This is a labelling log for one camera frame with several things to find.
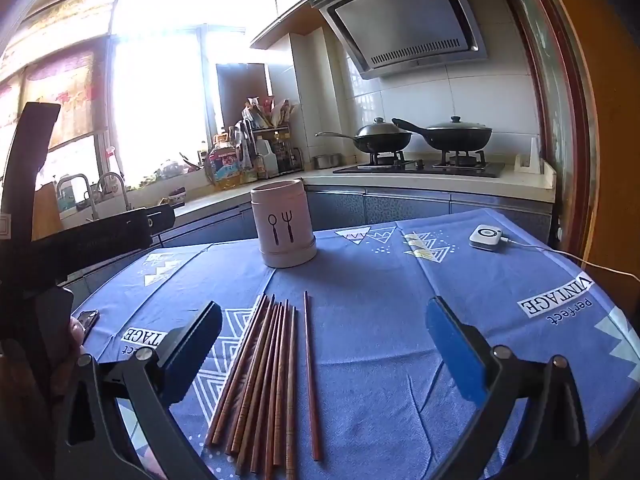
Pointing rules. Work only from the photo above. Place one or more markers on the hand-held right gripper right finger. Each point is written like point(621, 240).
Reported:
point(455, 355)

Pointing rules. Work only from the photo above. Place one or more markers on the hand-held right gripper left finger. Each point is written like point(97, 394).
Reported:
point(195, 355)

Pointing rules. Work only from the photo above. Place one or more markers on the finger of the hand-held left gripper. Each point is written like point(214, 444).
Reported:
point(27, 160)
point(100, 242)

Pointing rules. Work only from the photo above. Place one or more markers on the row of wooden chopsticks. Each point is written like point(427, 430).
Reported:
point(260, 385)

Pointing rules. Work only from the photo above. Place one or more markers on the dark red chopstick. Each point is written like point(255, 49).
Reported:
point(310, 370)

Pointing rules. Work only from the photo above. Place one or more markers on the pink utensil holder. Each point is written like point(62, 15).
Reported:
point(282, 225)

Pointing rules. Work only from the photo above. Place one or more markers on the person's left hand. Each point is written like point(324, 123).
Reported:
point(75, 332)

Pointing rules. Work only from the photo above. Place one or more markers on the chrome faucet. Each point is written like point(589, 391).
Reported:
point(114, 177)
point(75, 180)

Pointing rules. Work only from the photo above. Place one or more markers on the dark phone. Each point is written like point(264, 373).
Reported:
point(89, 321)

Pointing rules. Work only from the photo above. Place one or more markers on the patterned window blind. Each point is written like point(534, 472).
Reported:
point(60, 80)

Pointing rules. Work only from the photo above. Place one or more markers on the blue printed tablecloth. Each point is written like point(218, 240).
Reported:
point(375, 300)

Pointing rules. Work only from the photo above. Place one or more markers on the small white device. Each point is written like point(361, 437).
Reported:
point(487, 237)

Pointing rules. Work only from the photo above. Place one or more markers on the cooking oil bottle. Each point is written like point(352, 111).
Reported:
point(227, 170)

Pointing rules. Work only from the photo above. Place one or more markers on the black gas stove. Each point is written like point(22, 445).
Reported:
point(425, 167)

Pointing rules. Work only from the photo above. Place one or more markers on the bottles and bags on counter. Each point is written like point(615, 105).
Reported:
point(280, 152)

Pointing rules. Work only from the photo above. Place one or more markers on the bundle of packets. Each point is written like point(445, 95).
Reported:
point(267, 112)

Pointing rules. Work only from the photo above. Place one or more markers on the white board stand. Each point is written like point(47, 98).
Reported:
point(534, 157)

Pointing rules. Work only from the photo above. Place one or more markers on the black pan with lid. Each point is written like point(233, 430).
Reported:
point(455, 135)

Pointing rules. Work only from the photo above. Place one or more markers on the small metal canister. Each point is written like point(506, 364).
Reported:
point(320, 162)
point(335, 161)

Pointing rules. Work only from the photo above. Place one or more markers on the black wok with lid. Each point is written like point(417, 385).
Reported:
point(382, 135)

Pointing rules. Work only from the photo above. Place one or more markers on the glass door panel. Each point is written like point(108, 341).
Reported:
point(542, 60)

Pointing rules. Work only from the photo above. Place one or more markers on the steel range hood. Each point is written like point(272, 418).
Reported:
point(400, 15)

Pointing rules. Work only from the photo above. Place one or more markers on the red wooden door frame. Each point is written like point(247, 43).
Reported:
point(575, 110)

